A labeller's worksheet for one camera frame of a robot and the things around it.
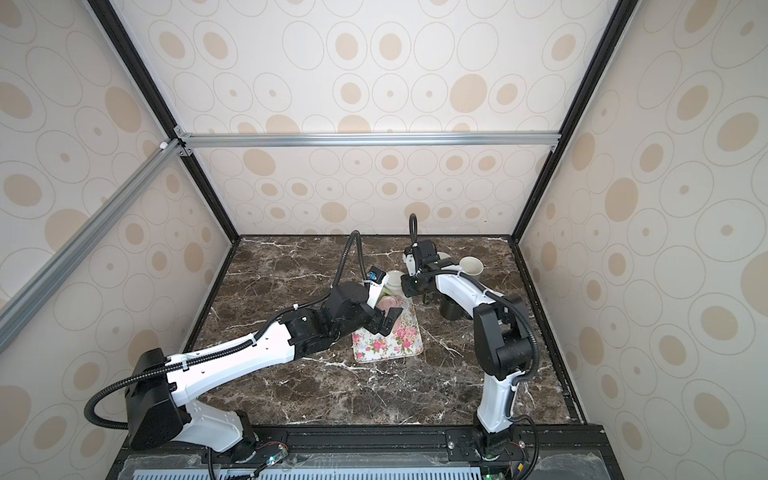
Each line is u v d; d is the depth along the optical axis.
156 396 0.40
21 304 0.52
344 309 0.54
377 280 0.64
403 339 0.92
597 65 0.76
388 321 0.66
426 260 0.75
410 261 0.87
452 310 0.96
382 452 0.73
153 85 0.80
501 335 0.50
